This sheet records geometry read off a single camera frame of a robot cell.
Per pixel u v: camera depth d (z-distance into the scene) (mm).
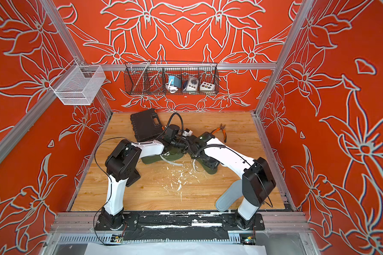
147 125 1081
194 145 582
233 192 852
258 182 433
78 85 905
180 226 727
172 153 835
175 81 845
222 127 1098
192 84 904
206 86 941
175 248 680
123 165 540
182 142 830
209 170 873
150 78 1007
